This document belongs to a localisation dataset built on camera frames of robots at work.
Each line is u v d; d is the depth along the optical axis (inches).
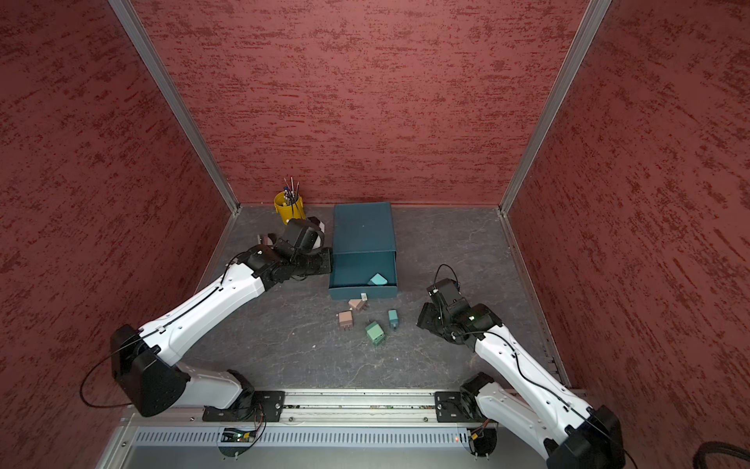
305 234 23.2
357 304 35.4
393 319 34.2
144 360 15.3
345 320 34.5
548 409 16.4
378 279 31.2
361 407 29.9
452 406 29.1
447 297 23.6
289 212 43.5
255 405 26.9
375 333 32.6
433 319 27.6
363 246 31.8
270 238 42.0
